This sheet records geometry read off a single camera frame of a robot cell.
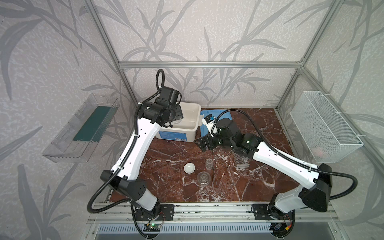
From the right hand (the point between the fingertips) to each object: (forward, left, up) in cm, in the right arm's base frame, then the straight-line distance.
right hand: (201, 131), depth 72 cm
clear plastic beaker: (0, +11, +7) cm, 13 cm away
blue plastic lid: (+35, -19, -28) cm, 49 cm away
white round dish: (-8, +8, -27) cm, 29 cm away
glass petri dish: (-16, -1, -21) cm, 26 cm away
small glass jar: (-8, -4, -22) cm, 23 cm away
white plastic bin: (+9, +10, -11) cm, 17 cm away
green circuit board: (-37, +24, -29) cm, 52 cm away
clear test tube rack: (-5, -24, -26) cm, 35 cm away
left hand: (+9, +12, +6) cm, 16 cm away
